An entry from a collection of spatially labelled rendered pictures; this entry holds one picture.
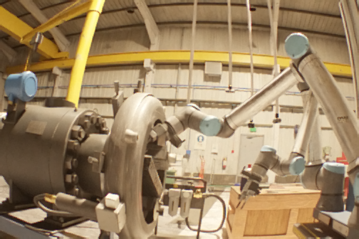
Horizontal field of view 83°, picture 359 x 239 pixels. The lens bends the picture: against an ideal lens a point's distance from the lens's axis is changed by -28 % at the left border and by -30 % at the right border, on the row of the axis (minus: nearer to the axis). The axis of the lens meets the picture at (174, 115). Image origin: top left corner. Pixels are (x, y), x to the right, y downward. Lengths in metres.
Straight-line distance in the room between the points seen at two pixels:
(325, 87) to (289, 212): 1.33
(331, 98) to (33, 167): 1.32
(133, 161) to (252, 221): 1.26
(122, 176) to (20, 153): 0.63
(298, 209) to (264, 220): 0.29
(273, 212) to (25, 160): 1.72
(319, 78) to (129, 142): 0.74
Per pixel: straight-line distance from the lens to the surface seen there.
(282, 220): 2.09
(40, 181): 1.32
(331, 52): 14.35
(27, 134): 1.36
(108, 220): 0.94
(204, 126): 1.18
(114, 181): 0.98
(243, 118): 1.26
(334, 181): 1.46
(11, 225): 1.33
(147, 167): 1.09
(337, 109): 0.92
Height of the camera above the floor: 0.66
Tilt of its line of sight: 10 degrees up
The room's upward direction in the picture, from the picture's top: 6 degrees clockwise
